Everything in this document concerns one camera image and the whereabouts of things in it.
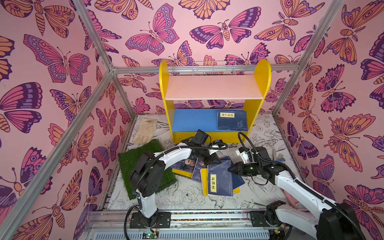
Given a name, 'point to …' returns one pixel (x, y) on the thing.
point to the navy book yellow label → (232, 120)
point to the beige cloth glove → (145, 131)
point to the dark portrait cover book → (185, 167)
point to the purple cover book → (201, 163)
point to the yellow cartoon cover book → (204, 174)
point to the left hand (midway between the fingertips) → (221, 160)
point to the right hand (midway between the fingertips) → (229, 168)
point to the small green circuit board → (150, 235)
